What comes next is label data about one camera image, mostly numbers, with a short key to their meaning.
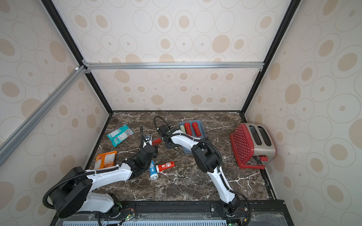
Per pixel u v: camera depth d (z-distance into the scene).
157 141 1.00
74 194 0.41
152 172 0.84
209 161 0.57
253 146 0.78
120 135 1.03
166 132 0.73
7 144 0.51
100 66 0.91
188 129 1.06
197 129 1.06
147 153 0.64
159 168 0.85
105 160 0.89
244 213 0.73
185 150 0.94
